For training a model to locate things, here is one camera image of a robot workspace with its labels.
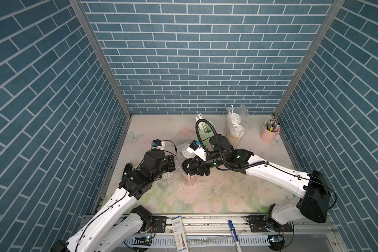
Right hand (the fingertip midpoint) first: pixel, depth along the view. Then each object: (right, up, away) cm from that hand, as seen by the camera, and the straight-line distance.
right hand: (189, 168), depth 69 cm
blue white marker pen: (+21, -33, 0) cm, 39 cm away
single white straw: (+25, +32, +27) cm, 49 cm away
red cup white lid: (-1, +4, +9) cm, 10 cm away
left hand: (-5, +3, +5) cm, 8 cm away
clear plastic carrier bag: (+28, +24, +25) cm, 45 cm away
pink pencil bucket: (+49, +13, +31) cm, 60 cm away
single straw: (-1, -4, +2) cm, 4 cm away
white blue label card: (-5, -31, +1) cm, 31 cm away
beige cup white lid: (+26, +16, +18) cm, 35 cm away
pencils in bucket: (+50, +20, +27) cm, 60 cm away
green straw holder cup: (+9, +17, +30) cm, 36 cm away
